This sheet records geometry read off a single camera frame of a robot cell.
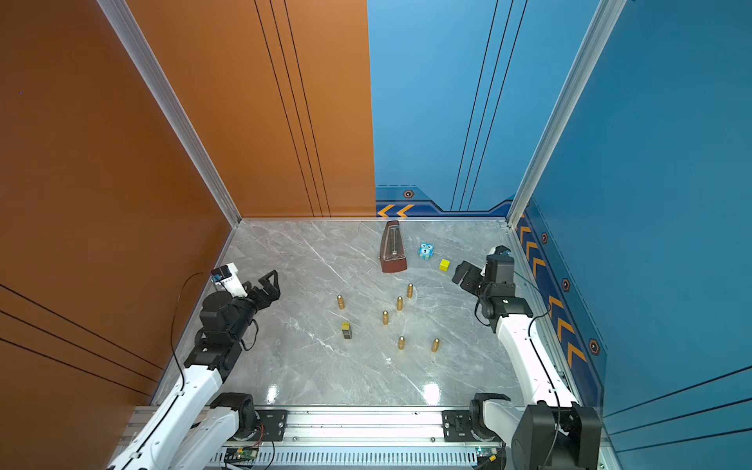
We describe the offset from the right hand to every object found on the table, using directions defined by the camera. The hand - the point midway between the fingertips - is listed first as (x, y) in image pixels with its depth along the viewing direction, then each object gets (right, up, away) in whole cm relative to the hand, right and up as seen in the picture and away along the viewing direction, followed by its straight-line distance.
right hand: (469, 272), depth 84 cm
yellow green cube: (-3, +1, +19) cm, 19 cm away
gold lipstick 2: (-20, -11, +8) cm, 24 cm away
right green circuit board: (+1, -44, -12) cm, 45 cm away
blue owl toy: (-9, +6, +24) cm, 27 cm away
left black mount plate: (-53, -38, -10) cm, 65 cm away
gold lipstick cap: (-39, -9, +7) cm, 40 cm away
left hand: (-57, 0, -4) cm, 57 cm away
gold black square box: (-36, -16, 0) cm, 39 cm away
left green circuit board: (-59, -44, -12) cm, 74 cm away
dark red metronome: (-22, +4, +18) cm, 28 cm away
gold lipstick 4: (-20, -20, 0) cm, 28 cm away
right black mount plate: (-6, -37, -12) cm, 40 cm away
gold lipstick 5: (-10, -21, -1) cm, 23 cm away
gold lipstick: (-16, -7, +11) cm, 20 cm away
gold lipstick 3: (-24, -14, +5) cm, 29 cm away
